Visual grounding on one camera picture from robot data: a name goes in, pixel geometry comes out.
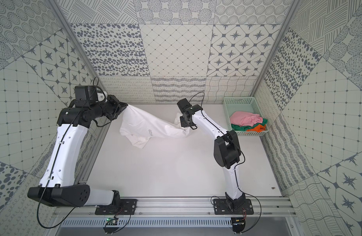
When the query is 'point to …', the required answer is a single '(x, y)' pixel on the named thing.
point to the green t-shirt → (238, 128)
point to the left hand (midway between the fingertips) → (123, 99)
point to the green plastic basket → (248, 104)
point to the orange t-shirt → (259, 128)
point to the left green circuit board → (111, 221)
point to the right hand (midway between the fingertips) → (189, 124)
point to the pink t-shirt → (243, 118)
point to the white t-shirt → (139, 128)
